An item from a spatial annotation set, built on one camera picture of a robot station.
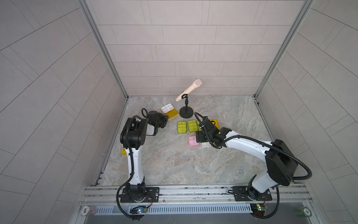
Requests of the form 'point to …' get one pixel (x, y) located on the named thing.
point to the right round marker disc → (303, 211)
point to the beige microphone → (196, 83)
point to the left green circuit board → (138, 210)
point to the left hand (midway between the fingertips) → (171, 113)
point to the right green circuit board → (258, 209)
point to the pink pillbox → (192, 141)
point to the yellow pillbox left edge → (124, 152)
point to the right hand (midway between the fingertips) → (199, 136)
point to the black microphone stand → (186, 112)
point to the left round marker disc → (88, 211)
